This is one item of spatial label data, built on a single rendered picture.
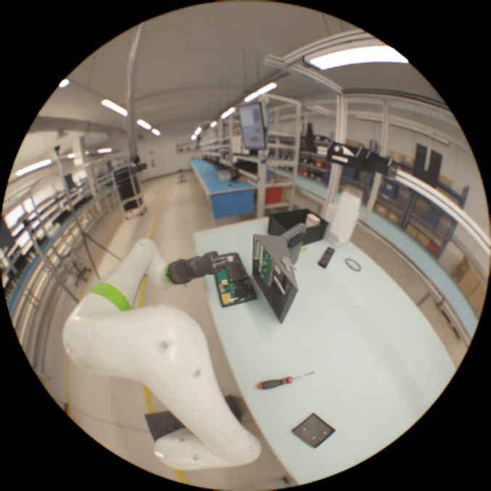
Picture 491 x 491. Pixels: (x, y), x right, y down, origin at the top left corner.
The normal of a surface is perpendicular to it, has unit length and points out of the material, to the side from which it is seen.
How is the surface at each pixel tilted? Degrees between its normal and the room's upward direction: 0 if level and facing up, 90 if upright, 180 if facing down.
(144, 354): 24
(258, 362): 0
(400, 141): 90
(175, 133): 90
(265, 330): 0
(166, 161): 90
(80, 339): 20
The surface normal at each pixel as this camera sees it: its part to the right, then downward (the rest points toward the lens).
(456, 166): -0.93, 0.23
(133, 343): -0.04, -0.58
